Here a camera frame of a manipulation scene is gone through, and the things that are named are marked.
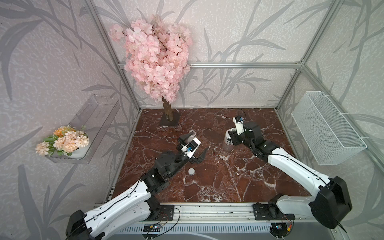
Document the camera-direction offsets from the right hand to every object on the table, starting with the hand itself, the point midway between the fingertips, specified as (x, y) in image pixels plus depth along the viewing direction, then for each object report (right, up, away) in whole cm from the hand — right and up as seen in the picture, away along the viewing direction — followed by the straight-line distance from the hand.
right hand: (231, 130), depth 82 cm
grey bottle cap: (-23, -25, +5) cm, 34 cm away
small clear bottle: (-21, -3, 0) cm, 22 cm away
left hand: (-18, -3, -16) cm, 24 cm away
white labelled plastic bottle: (+1, -12, +15) cm, 20 cm away
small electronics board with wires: (-41, -47, -12) cm, 63 cm away
